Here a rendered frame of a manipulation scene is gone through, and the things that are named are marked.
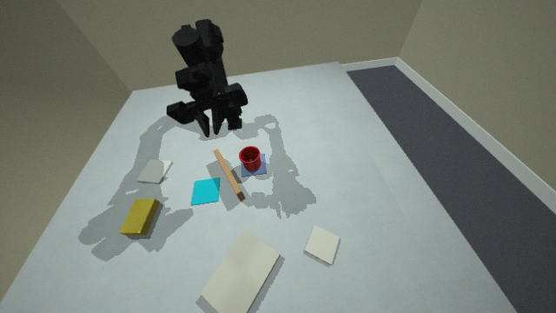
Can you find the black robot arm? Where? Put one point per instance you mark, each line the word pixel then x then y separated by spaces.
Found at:
pixel 201 49

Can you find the tan wooden bar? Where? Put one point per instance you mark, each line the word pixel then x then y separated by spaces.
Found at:
pixel 229 175

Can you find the olive-yellow rectangular block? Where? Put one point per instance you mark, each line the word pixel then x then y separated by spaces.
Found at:
pixel 141 214

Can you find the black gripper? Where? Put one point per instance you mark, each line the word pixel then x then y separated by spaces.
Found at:
pixel 205 100

